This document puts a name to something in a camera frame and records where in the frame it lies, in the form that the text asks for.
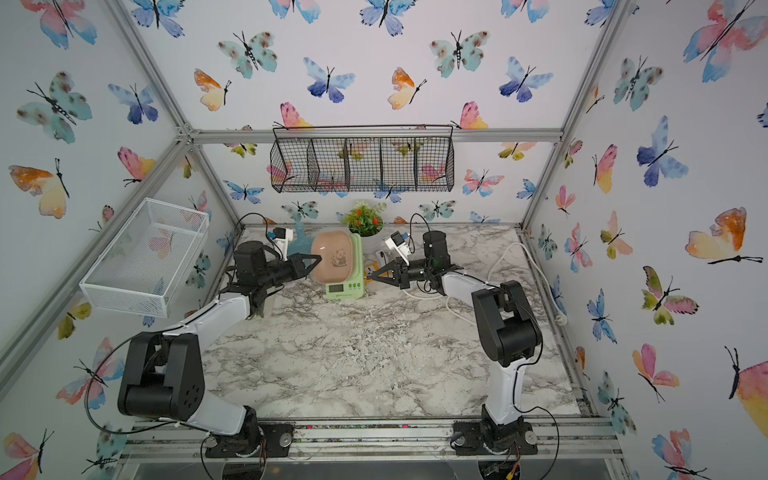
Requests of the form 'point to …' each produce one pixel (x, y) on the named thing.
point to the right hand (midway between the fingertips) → (377, 277)
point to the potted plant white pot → (366, 219)
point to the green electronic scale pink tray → (341, 267)
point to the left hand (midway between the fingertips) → (322, 255)
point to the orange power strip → (370, 268)
